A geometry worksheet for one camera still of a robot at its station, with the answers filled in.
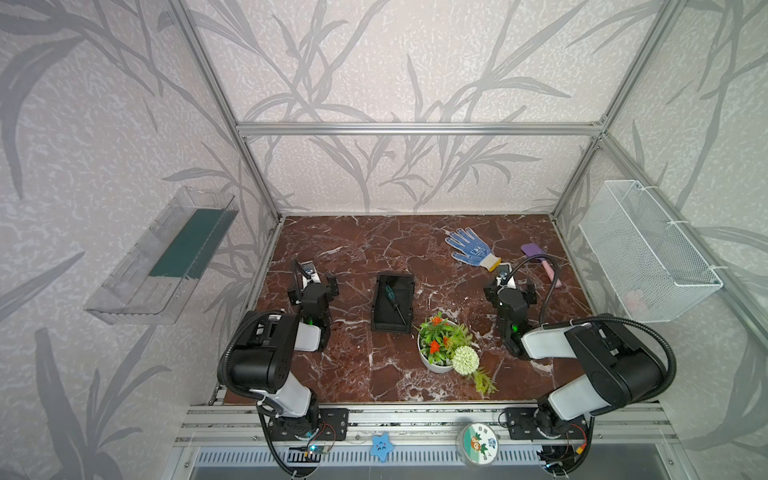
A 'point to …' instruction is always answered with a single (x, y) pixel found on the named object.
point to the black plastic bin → (385, 318)
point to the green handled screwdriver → (391, 295)
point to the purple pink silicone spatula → (531, 249)
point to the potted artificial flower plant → (445, 345)
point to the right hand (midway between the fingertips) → (514, 270)
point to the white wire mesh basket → (654, 271)
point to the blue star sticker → (381, 446)
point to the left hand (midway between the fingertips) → (314, 267)
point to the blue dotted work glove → (474, 251)
